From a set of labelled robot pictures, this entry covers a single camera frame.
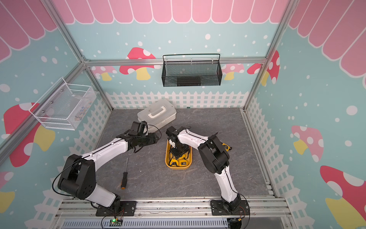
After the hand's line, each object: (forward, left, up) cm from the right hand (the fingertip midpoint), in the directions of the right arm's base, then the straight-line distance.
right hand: (180, 154), depth 94 cm
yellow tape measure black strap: (-7, +3, +3) cm, 8 cm away
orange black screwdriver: (-15, +33, 0) cm, 36 cm away
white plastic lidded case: (+25, +16, +12) cm, 32 cm away
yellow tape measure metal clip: (-7, -2, +2) cm, 7 cm away
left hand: (+5, +16, +9) cm, 19 cm away
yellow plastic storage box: (-3, +8, +5) cm, 9 cm away
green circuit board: (-36, +33, -3) cm, 49 cm away
